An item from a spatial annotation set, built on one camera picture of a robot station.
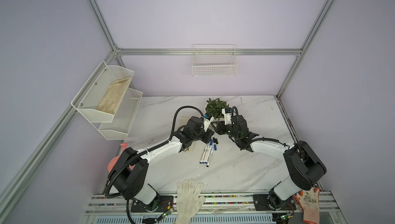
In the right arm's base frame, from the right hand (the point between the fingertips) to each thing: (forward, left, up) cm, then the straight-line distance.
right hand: (212, 123), depth 86 cm
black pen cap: (-2, -2, -15) cm, 15 cm away
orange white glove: (-35, -47, -15) cm, 61 cm away
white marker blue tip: (-13, +4, -14) cm, 20 cm away
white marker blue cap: (-4, 0, -15) cm, 16 cm away
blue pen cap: (-8, -2, -15) cm, 17 cm away
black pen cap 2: (-2, -3, -15) cm, 16 cm away
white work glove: (-36, +12, -15) cm, 41 cm away
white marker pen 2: (-12, 0, -15) cm, 19 cm away
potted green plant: (+9, -2, +2) cm, 10 cm away
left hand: (-5, 0, -2) cm, 6 cm away
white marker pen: (-12, +5, -15) cm, 20 cm away
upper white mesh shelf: (+2, +58, +17) cm, 60 cm away
